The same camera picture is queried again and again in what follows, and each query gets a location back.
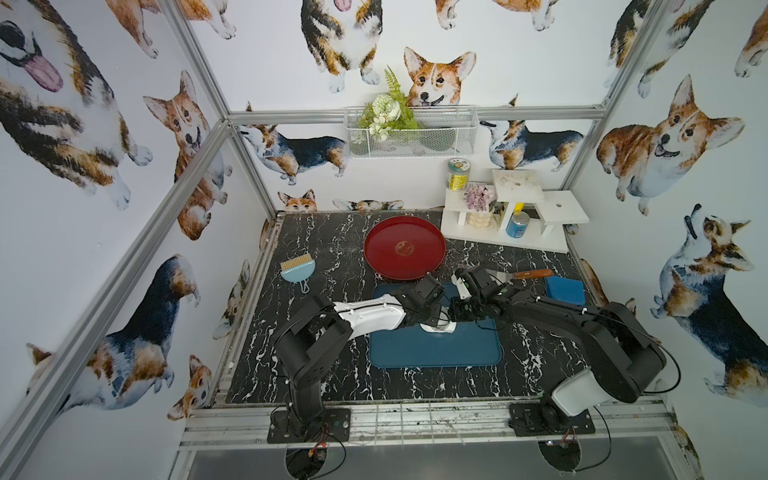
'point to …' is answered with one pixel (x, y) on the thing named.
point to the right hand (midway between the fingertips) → (455, 304)
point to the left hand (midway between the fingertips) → (431, 310)
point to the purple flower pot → (479, 199)
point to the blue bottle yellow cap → (518, 222)
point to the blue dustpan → (565, 289)
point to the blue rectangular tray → (472, 343)
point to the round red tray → (404, 247)
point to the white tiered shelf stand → (549, 212)
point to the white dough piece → (427, 327)
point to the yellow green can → (458, 174)
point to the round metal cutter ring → (443, 319)
